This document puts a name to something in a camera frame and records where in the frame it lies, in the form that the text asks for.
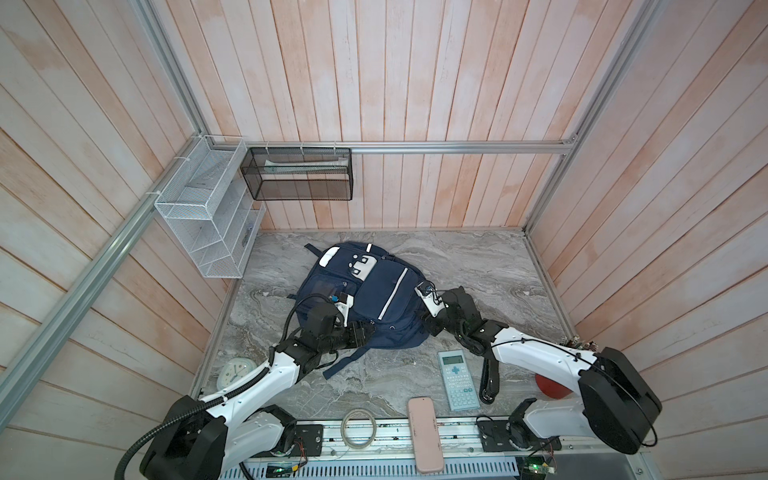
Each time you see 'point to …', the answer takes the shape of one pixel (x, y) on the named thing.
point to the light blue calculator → (460, 382)
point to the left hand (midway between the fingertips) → (370, 335)
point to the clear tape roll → (373, 434)
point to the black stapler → (490, 380)
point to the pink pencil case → (425, 437)
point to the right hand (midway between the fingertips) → (424, 303)
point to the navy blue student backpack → (384, 290)
